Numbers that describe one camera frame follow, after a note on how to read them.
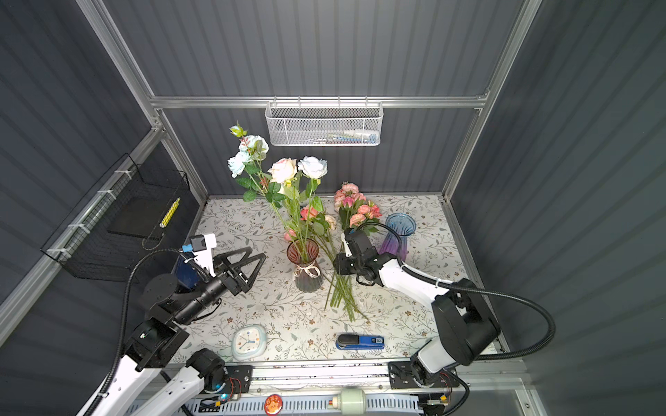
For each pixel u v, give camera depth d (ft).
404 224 2.84
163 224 2.43
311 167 2.11
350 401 2.08
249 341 2.54
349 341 2.78
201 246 1.72
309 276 2.60
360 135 2.98
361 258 2.20
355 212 3.51
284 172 2.14
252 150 2.27
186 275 3.07
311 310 2.85
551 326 1.32
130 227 2.36
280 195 2.39
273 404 2.28
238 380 2.37
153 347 1.50
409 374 2.42
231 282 1.73
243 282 1.72
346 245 2.35
